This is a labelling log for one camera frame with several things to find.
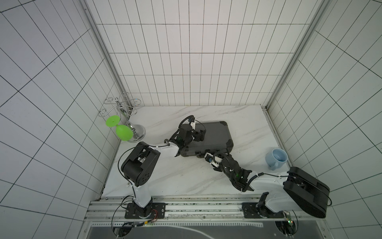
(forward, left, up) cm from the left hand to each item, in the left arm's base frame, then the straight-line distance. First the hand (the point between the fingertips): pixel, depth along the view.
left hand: (199, 132), depth 94 cm
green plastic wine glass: (-6, +44, +7) cm, 45 cm away
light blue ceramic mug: (-17, -44, -1) cm, 47 cm away
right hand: (-11, -10, -1) cm, 15 cm away
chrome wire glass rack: (+29, +59, -7) cm, 66 cm away
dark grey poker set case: (-6, -12, 0) cm, 13 cm away
